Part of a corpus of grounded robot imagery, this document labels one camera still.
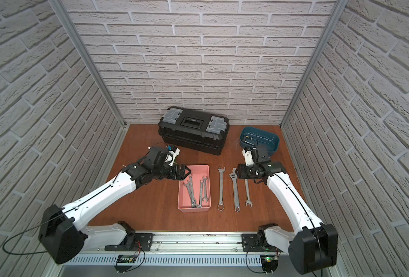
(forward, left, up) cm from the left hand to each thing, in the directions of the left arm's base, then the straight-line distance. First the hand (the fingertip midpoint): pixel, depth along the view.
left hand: (186, 168), depth 79 cm
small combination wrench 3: (-12, -7, -16) cm, 22 cm away
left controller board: (-33, +26, -20) cm, 46 cm away
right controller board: (-35, -36, -17) cm, 53 cm away
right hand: (0, -27, -2) cm, 27 cm away
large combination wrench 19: (-10, -32, -16) cm, 37 cm away
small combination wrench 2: (-7, -9, -17) cm, 21 cm away
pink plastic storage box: (-10, +2, -17) cm, 19 cm away
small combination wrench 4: (-3, 0, -16) cm, 17 cm away
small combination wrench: (+1, -1, -16) cm, 16 cm away
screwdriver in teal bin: (+31, -35, -13) cm, 49 cm away
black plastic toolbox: (+24, -4, 0) cm, 25 cm away
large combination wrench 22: (-13, -17, -16) cm, 27 cm away
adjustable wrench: (+4, -25, -16) cm, 30 cm away
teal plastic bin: (+32, -40, -14) cm, 53 cm away
